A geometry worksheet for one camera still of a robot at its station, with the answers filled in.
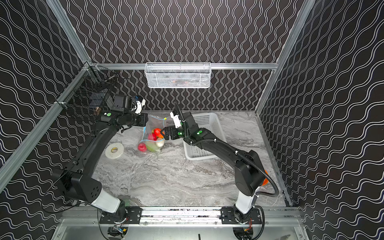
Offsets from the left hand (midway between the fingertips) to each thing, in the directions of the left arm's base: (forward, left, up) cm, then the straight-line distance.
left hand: (151, 118), depth 79 cm
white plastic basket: (+21, -32, -24) cm, 45 cm away
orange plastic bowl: (-34, -48, +5) cm, 59 cm away
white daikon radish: (-6, -3, -13) cm, 15 cm away
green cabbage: (-5, +4, -19) cm, 20 cm away
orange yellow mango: (0, -1, -15) cm, 15 cm away
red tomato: (-5, +2, -10) cm, 11 cm away
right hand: (-3, -8, -7) cm, 11 cm away
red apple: (-3, +11, -23) cm, 26 cm away
